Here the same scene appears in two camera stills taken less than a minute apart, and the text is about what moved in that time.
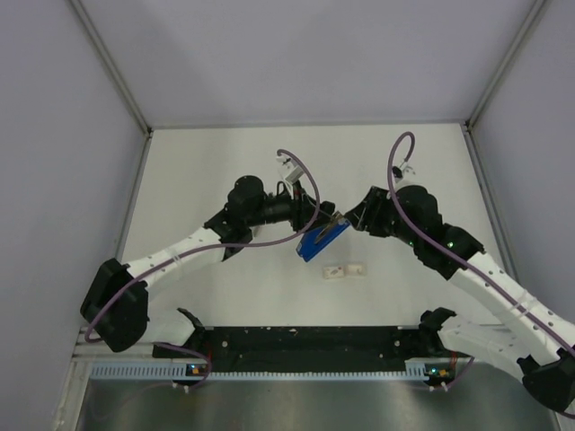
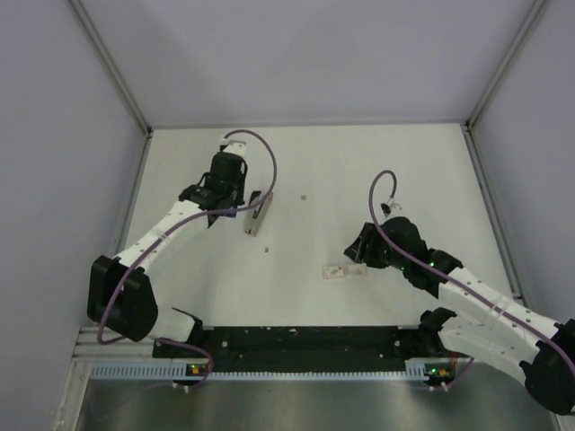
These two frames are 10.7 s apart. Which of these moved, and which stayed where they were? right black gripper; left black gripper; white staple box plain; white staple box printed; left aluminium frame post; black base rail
Moved: left black gripper; right black gripper
Stayed: white staple box plain; black base rail; white staple box printed; left aluminium frame post
